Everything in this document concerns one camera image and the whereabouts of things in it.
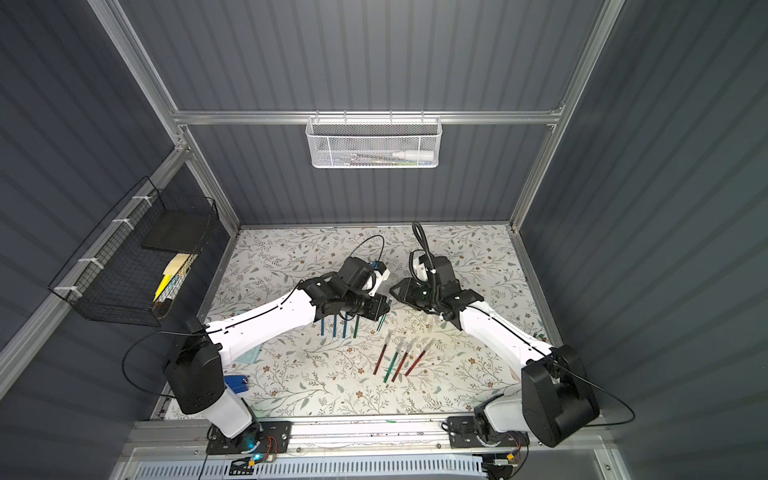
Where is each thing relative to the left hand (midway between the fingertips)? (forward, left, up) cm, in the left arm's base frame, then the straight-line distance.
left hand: (394, 315), depth 78 cm
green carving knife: (+5, +12, -16) cm, 20 cm away
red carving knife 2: (-9, -2, -15) cm, 18 cm away
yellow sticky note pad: (+6, +55, +12) cm, 57 cm away
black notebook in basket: (+20, +59, +12) cm, 63 cm away
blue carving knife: (+5, +18, -16) cm, 25 cm away
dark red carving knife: (-8, -6, -15) cm, 18 cm away
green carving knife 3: (-9, +1, -15) cm, 18 cm away
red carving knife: (+1, +2, -16) cm, 16 cm away
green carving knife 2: (-5, +3, +6) cm, 8 cm away
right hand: (+7, -1, +1) cm, 7 cm away
